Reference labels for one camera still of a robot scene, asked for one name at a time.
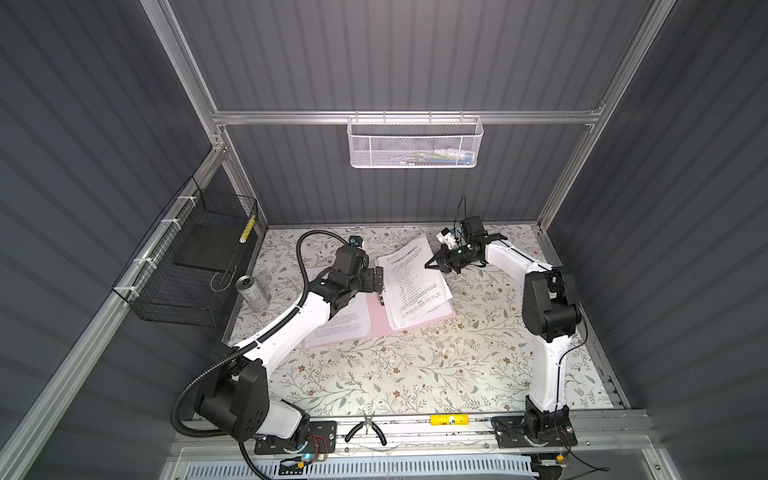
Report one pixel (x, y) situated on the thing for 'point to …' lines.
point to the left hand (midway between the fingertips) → (367, 271)
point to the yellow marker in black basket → (246, 233)
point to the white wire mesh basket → (415, 142)
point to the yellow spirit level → (450, 420)
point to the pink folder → (380, 322)
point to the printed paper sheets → (415, 290)
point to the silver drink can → (255, 297)
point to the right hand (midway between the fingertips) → (429, 267)
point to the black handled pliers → (367, 421)
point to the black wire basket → (187, 271)
